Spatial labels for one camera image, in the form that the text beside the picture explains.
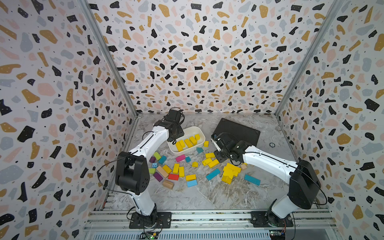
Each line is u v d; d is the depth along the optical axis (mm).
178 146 1010
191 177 884
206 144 1001
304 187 435
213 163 923
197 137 1057
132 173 464
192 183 856
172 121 700
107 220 747
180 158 953
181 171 900
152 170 904
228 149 620
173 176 877
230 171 898
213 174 895
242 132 1053
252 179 883
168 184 836
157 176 880
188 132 1074
